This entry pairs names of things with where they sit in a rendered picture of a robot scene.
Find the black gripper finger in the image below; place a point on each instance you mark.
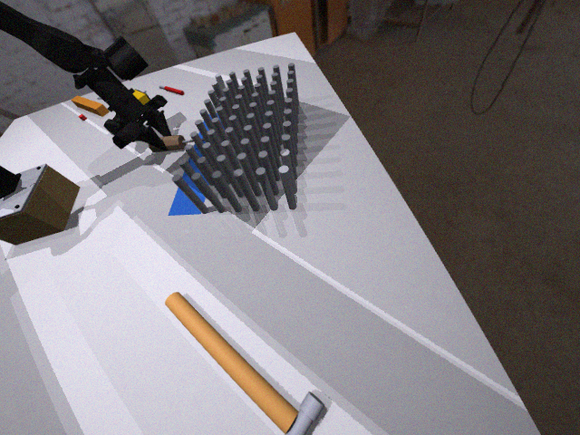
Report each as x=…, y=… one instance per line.
x=152, y=138
x=159, y=123

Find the brown wooden hammer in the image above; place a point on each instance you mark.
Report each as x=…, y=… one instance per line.
x=266, y=397

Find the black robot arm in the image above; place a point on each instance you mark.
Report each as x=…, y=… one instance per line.
x=73, y=56

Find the blue tape strip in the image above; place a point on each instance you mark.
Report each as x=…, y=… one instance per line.
x=181, y=204

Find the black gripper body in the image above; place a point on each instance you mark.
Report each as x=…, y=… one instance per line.
x=130, y=109

